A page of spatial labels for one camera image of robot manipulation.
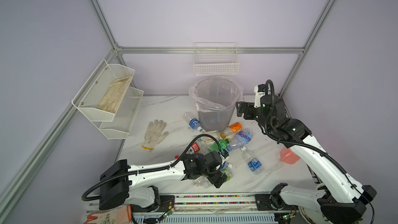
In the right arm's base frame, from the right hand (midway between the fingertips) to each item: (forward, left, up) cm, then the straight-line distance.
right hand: (243, 102), depth 68 cm
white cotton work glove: (+4, +51, -34) cm, 61 cm away
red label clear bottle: (-7, +22, -30) cm, 38 cm away
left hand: (-22, +11, -27) cm, 36 cm away
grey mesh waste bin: (+9, +11, -26) cm, 30 cm away
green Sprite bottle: (-4, +7, -32) cm, 32 cm away
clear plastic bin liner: (+26, +11, -20) cm, 35 cm away
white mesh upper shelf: (+7, +71, -4) cm, 71 cm away
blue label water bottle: (-16, -9, -31) cm, 36 cm away
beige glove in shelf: (+14, +65, -4) cm, 66 cm away
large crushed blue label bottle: (0, -5, -31) cm, 32 cm away
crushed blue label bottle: (-18, +9, -13) cm, 24 cm away
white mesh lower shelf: (+20, +77, -37) cm, 88 cm away
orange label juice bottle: (+6, +1, -31) cm, 32 cm away
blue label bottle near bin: (+10, +25, -30) cm, 40 cm away
